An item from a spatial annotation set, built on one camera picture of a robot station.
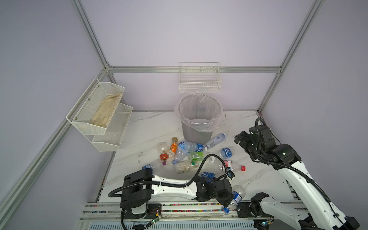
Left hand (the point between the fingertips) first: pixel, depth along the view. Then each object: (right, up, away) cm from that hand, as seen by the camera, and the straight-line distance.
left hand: (226, 192), depth 71 cm
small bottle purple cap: (-41, +8, +19) cm, 46 cm away
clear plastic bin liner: (-9, +44, +29) cm, 53 cm away
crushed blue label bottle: (-7, +6, +9) cm, 13 cm away
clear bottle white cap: (+3, +24, +32) cm, 40 cm away
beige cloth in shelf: (-66, +46, +11) cm, 81 cm away
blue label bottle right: (+5, +16, +19) cm, 25 cm away
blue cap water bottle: (+8, -2, +5) cm, 10 cm away
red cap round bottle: (-36, +18, +24) cm, 47 cm away
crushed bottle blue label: (-22, +19, +21) cm, 36 cm away
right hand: (+6, +27, -1) cm, 27 cm away
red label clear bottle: (+6, +9, +14) cm, 18 cm away
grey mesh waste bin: (-18, +28, +23) cm, 41 cm away
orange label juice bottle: (-29, +20, +21) cm, 41 cm away
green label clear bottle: (-14, +14, +16) cm, 26 cm away
